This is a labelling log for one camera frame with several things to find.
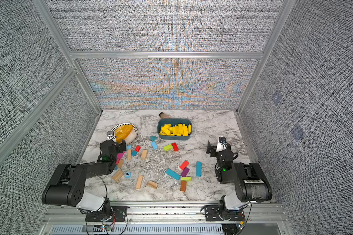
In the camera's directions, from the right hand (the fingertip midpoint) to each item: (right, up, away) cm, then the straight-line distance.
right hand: (217, 137), depth 89 cm
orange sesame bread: (-61, +3, +8) cm, 62 cm away
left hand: (-63, -1, +3) cm, 63 cm away
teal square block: (-52, -11, +6) cm, 54 cm away
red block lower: (-20, -17, +1) cm, 27 cm away
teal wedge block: (-41, -2, +13) cm, 44 cm away
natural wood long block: (-55, -12, +5) cm, 57 cm away
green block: (-31, -8, +8) cm, 32 cm away
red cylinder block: (-51, -8, +7) cm, 52 cm away
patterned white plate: (-55, +1, +14) cm, 57 cm away
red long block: (-26, -7, +8) cm, 28 cm away
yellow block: (-31, +4, +11) cm, 33 cm away
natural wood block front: (-46, -25, -6) cm, 53 cm away
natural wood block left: (-59, -22, -5) cm, 63 cm away
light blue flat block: (-40, -6, +10) cm, 42 cm away
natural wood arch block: (-38, -26, -8) cm, 47 cm away
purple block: (-20, -21, -2) cm, 29 cm away
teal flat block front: (-27, -22, -2) cm, 35 cm away
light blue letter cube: (-53, -22, -4) cm, 58 cm away
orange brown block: (-21, -26, -8) cm, 34 cm away
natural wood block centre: (-46, -11, +5) cm, 47 cm away
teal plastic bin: (-27, +10, +18) cm, 34 cm away
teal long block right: (-11, -20, 0) cm, 23 cm away
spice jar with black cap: (-35, +15, +24) cm, 45 cm away
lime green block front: (-20, -23, -6) cm, 31 cm away
